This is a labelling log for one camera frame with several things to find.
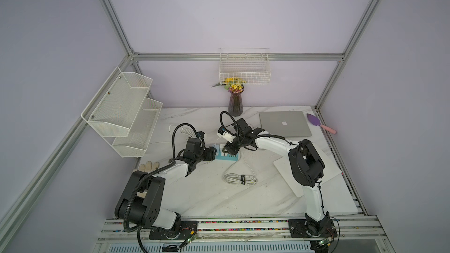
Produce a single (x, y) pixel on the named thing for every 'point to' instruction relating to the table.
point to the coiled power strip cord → (241, 179)
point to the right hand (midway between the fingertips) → (227, 148)
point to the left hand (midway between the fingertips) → (210, 151)
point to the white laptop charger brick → (225, 134)
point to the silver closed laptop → (285, 123)
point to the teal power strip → (221, 155)
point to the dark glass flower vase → (235, 102)
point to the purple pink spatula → (316, 122)
